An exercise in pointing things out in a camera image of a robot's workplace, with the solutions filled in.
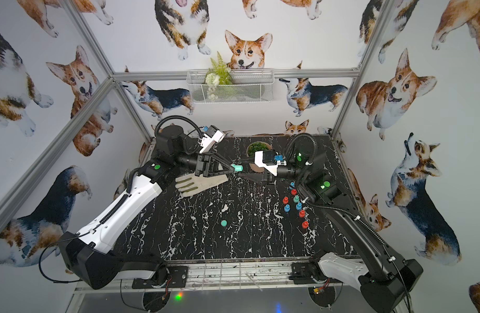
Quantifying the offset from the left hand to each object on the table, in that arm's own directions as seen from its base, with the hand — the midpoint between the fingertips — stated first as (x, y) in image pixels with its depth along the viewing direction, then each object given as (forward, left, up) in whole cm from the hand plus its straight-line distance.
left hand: (234, 172), depth 56 cm
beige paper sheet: (+20, +25, -39) cm, 51 cm away
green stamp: (+10, -26, -38) cm, 48 cm away
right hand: (+1, -1, +2) cm, 3 cm away
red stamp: (+14, -26, -39) cm, 49 cm away
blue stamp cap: (+6, -27, -38) cm, 47 cm away
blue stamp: (+6, -22, -39) cm, 45 cm away
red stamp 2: (+9, -21, -39) cm, 45 cm away
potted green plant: (+35, -8, -29) cm, 46 cm away
